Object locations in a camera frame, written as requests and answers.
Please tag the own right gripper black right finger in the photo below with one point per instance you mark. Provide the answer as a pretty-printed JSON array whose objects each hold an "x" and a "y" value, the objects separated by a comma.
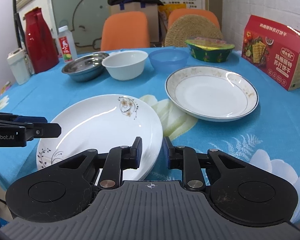
[{"x": 238, "y": 191}]

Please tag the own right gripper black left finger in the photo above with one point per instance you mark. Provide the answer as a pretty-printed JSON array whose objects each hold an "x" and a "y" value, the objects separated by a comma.
[{"x": 68, "y": 187}]

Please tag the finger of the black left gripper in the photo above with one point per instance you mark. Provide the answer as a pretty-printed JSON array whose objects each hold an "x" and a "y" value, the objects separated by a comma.
[{"x": 38, "y": 127}]

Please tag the white plate with brown flower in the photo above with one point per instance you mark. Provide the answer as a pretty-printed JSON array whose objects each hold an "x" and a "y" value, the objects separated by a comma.
[{"x": 104, "y": 122}]

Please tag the white plate with dark rim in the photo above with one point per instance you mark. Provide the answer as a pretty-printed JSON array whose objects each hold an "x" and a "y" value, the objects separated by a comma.
[{"x": 211, "y": 93}]

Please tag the white small container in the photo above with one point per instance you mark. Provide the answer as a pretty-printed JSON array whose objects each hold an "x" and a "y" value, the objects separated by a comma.
[{"x": 18, "y": 65}]

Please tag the stainless steel bowl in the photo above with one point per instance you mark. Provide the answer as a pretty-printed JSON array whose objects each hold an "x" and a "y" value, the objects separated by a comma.
[{"x": 85, "y": 68}]

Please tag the red thermos jug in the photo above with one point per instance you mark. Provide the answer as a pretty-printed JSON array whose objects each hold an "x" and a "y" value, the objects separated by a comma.
[{"x": 40, "y": 45}]

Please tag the clear juice bottle red label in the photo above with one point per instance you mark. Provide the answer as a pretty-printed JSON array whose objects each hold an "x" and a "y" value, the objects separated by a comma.
[{"x": 67, "y": 45}]

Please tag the orange chair left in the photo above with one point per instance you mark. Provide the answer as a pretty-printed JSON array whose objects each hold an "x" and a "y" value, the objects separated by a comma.
[{"x": 121, "y": 31}]

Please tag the orange chair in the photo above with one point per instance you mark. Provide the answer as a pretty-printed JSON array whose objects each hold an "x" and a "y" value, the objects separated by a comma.
[
  {"x": 121, "y": 31},
  {"x": 174, "y": 15}
]

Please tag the red cracker box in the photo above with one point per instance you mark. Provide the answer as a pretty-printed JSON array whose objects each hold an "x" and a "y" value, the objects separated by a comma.
[{"x": 274, "y": 48}]

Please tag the blue translucent plastic bowl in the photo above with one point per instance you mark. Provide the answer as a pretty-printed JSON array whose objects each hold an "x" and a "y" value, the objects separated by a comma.
[{"x": 168, "y": 60}]

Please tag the green instant noodle bowl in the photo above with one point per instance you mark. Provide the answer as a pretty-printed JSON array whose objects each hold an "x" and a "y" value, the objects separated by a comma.
[{"x": 209, "y": 49}]

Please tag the round woven straw mat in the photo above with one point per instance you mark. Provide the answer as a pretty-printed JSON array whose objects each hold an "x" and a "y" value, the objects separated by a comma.
[{"x": 188, "y": 27}]

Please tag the orange chair right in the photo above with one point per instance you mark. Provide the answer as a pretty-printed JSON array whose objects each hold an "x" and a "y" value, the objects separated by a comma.
[{"x": 174, "y": 15}]

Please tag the cardboard box with blue handles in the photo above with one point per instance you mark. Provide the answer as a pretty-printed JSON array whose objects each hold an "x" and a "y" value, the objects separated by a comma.
[{"x": 149, "y": 11}]

